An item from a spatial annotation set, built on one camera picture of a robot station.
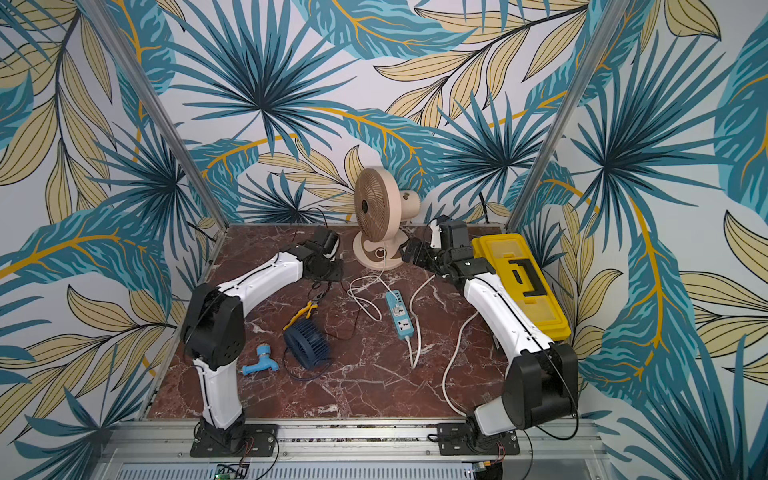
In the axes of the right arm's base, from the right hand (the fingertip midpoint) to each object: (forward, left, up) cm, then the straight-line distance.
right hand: (412, 251), depth 83 cm
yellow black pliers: (-4, +31, -20) cm, 37 cm away
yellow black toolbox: (+2, -31, -7) cm, 32 cm away
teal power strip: (-9, +3, -20) cm, 22 cm away
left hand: (+2, +23, -12) cm, 26 cm away
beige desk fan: (+15, +9, +3) cm, 17 cm away
